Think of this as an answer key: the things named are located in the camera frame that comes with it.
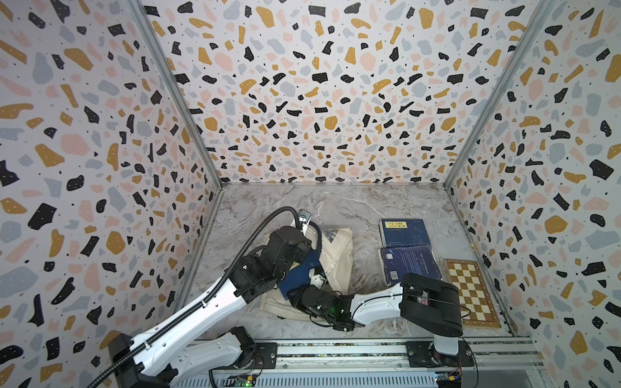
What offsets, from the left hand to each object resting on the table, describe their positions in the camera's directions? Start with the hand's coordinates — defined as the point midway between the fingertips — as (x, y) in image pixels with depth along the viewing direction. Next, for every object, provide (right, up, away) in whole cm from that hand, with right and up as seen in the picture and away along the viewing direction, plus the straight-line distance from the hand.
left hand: (302, 230), depth 71 cm
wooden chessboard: (+59, -19, +17) cm, 64 cm away
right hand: (-6, -23, +8) cm, 25 cm away
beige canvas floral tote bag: (+10, -10, +4) cm, 15 cm away
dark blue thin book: (+42, -13, +21) cm, 49 cm away
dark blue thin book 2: (-3, -19, +16) cm, 25 cm away
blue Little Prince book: (+36, -4, +29) cm, 46 cm away
